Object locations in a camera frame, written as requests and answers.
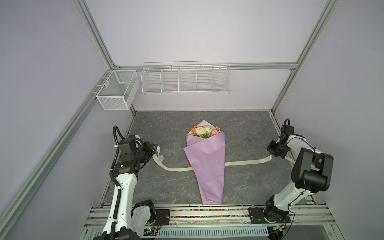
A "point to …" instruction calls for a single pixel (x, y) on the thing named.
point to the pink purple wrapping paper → (206, 149)
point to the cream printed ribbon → (156, 151)
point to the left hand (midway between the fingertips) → (158, 146)
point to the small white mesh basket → (118, 91)
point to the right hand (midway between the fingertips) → (272, 152)
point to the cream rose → (200, 130)
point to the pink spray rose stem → (217, 128)
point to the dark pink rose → (193, 129)
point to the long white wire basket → (210, 77)
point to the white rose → (208, 128)
